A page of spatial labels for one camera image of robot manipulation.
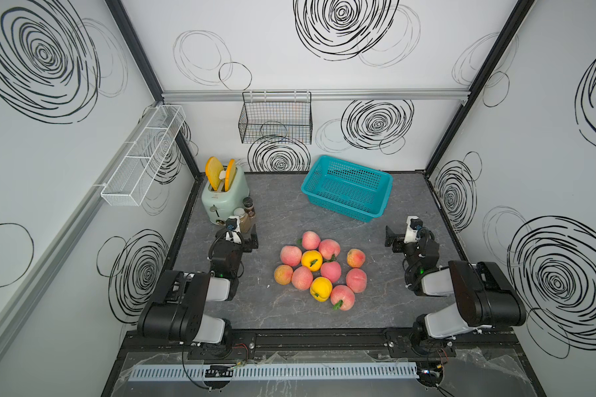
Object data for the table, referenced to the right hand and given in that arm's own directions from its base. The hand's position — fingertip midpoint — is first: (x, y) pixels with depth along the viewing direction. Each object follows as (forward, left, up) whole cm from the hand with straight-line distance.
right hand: (403, 227), depth 90 cm
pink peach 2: (-7, +27, -3) cm, 29 cm away
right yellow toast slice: (+14, +64, +12) cm, 67 cm away
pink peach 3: (-11, +41, -3) cm, 42 cm away
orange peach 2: (-18, +43, -3) cm, 47 cm away
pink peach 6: (-19, +18, -3) cm, 27 cm away
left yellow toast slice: (+16, +71, +13) cm, 74 cm away
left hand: (-2, +60, +3) cm, 60 cm away
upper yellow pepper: (-13, +33, -3) cm, 36 cm away
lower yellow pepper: (-22, +30, -3) cm, 38 cm away
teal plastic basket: (+27, +17, -10) cm, 33 cm away
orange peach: (-11, +18, -4) cm, 21 cm away
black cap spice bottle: (+8, +59, -1) cm, 59 cm away
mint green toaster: (+5, +68, +5) cm, 69 cm away
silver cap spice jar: (+2, +59, -1) cm, 59 cm away
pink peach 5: (-16, +27, -4) cm, 31 cm away
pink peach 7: (-25, +24, -3) cm, 35 cm away
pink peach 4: (-19, +37, -3) cm, 41 cm away
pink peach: (-4, +34, -4) cm, 34 cm away
